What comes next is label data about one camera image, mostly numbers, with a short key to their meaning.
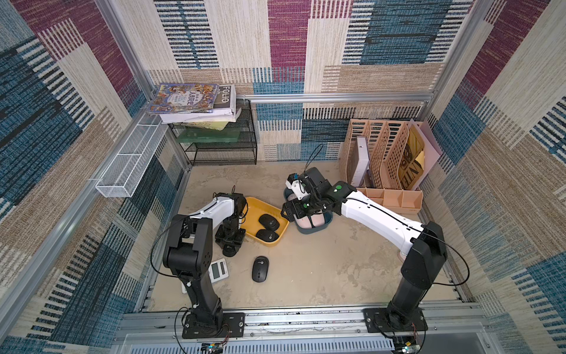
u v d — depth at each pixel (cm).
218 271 85
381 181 102
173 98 82
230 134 103
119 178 70
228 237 79
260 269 83
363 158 94
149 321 76
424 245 45
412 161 96
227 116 81
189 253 50
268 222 96
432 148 83
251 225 97
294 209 71
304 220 96
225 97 84
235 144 115
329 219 94
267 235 92
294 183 73
